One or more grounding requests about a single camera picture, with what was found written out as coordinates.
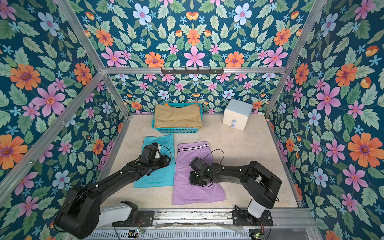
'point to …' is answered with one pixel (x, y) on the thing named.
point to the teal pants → (160, 175)
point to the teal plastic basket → (180, 104)
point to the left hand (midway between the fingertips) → (170, 158)
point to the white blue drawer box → (236, 114)
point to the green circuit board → (133, 233)
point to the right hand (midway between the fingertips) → (190, 182)
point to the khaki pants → (168, 116)
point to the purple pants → (184, 192)
